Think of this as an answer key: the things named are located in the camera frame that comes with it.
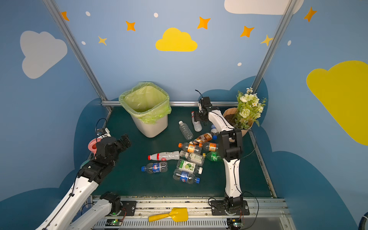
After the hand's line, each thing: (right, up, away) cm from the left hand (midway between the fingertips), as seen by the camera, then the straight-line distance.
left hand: (122, 138), depth 76 cm
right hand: (+44, +13, +27) cm, 54 cm away
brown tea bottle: (+47, -3, +23) cm, 52 cm away
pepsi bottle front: (+34, -23, +5) cm, 41 cm away
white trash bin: (+10, +3, +20) cm, 23 cm away
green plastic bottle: (+52, -13, +14) cm, 56 cm away
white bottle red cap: (+42, +6, +31) cm, 53 cm away
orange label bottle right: (+52, -8, +18) cm, 55 cm away
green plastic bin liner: (+6, +23, +29) cm, 37 cm away
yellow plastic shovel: (+30, -40, -2) cm, 50 cm away
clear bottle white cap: (+34, +2, +28) cm, 45 cm away
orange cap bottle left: (+37, -8, +17) cm, 42 cm away
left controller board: (-3, -42, -5) cm, 42 cm away
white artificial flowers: (+72, +16, +8) cm, 74 cm away
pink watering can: (-23, -6, +10) cm, 26 cm away
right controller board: (+59, -43, -4) cm, 73 cm away
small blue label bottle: (+55, +2, +29) cm, 63 cm away
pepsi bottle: (+16, -19, +8) cm, 26 cm away
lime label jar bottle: (+36, -18, +11) cm, 42 cm away
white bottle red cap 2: (+21, -13, +13) cm, 28 cm away
